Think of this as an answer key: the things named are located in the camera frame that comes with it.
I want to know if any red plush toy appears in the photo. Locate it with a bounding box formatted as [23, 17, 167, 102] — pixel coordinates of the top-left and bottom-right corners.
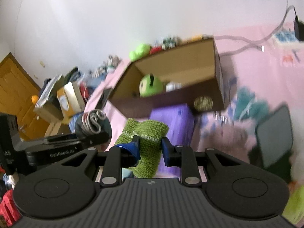
[150, 46, 163, 55]

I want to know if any mauve teddy bear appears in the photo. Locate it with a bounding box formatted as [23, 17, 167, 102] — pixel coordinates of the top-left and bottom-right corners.
[208, 123, 257, 151]

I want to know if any pink patterned bed sheet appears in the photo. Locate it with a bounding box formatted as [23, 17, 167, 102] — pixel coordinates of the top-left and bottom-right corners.
[85, 26, 303, 184]

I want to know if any lime green mesh sponge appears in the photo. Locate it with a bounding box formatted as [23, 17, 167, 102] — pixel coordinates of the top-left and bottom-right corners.
[282, 185, 304, 227]

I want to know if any green yellow dinosaur plush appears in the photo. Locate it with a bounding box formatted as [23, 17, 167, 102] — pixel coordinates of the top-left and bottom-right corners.
[129, 44, 151, 62]

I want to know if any beige paper bag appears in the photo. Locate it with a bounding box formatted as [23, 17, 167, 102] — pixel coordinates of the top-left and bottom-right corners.
[57, 81, 86, 125]

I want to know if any white fluffy towel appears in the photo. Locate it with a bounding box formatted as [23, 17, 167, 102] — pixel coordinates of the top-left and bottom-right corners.
[165, 82, 182, 92]

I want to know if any black power adapter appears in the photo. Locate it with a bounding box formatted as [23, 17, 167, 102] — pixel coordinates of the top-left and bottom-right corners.
[294, 16, 304, 42]

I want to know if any white power strip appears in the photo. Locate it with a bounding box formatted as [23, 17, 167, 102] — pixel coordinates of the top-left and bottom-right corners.
[272, 29, 303, 50]

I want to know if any black tablet stand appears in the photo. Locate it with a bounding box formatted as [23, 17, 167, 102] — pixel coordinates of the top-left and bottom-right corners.
[248, 104, 293, 183]

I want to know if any purple tissue pack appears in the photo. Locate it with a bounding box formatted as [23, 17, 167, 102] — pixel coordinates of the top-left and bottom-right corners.
[149, 104, 195, 178]

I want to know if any black smartphone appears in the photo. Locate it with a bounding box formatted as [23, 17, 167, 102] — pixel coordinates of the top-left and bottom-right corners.
[95, 88, 113, 110]

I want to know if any green knitted cloth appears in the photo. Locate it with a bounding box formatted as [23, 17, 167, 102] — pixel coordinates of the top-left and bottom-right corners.
[115, 118, 169, 178]

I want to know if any brown cardboard box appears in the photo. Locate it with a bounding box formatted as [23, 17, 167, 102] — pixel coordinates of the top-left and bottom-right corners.
[109, 38, 226, 118]

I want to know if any yellow cardboard box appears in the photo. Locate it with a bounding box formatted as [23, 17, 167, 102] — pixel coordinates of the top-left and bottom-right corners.
[190, 35, 212, 42]

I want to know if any green pea plush toy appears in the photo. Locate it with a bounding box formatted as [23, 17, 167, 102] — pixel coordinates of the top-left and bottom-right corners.
[139, 74, 163, 97]

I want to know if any grey striped sock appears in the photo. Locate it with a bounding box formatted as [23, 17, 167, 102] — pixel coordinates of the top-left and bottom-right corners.
[75, 109, 112, 139]

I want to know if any wooden door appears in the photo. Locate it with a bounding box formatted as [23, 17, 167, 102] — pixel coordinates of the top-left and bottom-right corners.
[0, 53, 49, 141]

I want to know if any grey charging cable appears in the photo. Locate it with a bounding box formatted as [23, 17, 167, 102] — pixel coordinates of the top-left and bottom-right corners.
[213, 4, 297, 58]

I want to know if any white green panda plush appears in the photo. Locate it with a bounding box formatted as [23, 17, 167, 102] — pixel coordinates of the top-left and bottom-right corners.
[162, 36, 181, 50]

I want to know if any white rabbit plush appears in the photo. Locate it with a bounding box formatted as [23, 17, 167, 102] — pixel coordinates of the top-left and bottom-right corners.
[92, 55, 122, 79]

